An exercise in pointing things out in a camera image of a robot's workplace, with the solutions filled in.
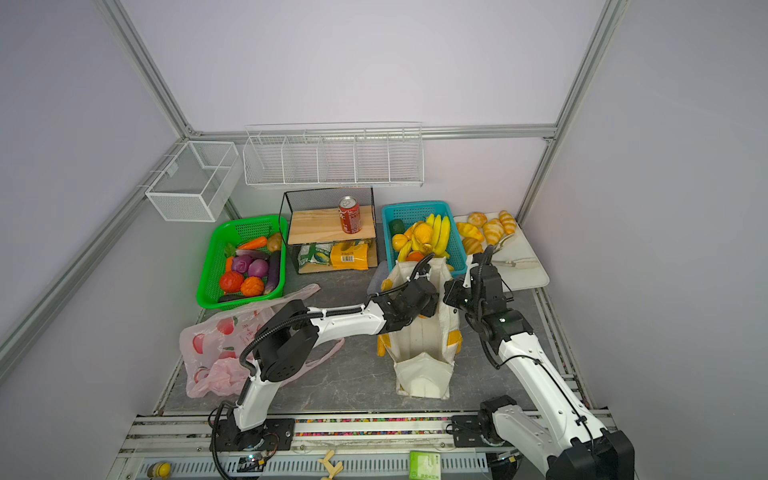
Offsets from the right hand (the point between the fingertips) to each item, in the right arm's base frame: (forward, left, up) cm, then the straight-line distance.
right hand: (447, 285), depth 80 cm
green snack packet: (+22, +43, -13) cm, 49 cm away
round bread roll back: (+40, -18, -15) cm, 47 cm away
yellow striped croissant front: (+27, -13, -15) cm, 33 cm away
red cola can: (+21, +28, +7) cm, 35 cm away
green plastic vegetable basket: (+33, +74, -13) cm, 82 cm away
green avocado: (+35, +14, -13) cm, 40 cm away
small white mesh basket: (+36, +81, +7) cm, 89 cm away
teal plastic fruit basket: (+41, +8, -12) cm, 44 cm away
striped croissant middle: (+34, -23, -15) cm, 44 cm away
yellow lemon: (+28, +14, -13) cm, 34 cm away
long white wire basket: (+43, +35, +13) cm, 57 cm away
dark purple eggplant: (+13, +56, -14) cm, 59 cm away
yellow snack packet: (+18, +28, -10) cm, 34 cm away
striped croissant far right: (+41, -31, -17) cm, 54 cm away
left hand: (+3, +3, -10) cm, 11 cm away
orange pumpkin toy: (+8, +61, -13) cm, 63 cm away
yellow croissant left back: (+35, -14, -16) cm, 41 cm away
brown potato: (+27, +59, -13) cm, 66 cm away
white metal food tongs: (+20, -30, -16) cm, 39 cm away
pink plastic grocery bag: (-12, +68, -15) cm, 70 cm away
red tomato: (+9, +68, -12) cm, 70 cm away
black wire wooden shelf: (+23, +35, -2) cm, 42 cm away
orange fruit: (+18, +8, -10) cm, 22 cm away
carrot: (+29, +67, -16) cm, 75 cm away
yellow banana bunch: (+31, -2, -11) cm, 32 cm away
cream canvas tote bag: (-19, +7, +3) cm, 21 cm away
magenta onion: (+15, +61, -12) cm, 64 cm away
